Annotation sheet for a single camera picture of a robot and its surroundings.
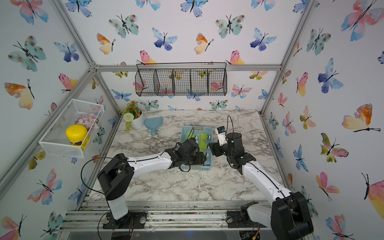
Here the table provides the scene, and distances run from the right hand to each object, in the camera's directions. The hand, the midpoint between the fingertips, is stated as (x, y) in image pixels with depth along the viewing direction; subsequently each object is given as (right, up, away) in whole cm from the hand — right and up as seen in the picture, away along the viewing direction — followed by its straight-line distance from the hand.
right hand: (215, 140), depth 83 cm
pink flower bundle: (-59, +10, -14) cm, 62 cm away
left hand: (-5, -11, +3) cm, 12 cm away
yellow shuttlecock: (-7, +1, +18) cm, 19 cm away
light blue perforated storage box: (-19, +5, +21) cm, 29 cm away
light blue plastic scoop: (-44, +10, +32) cm, 55 cm away
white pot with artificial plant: (-53, +15, +18) cm, 58 cm away
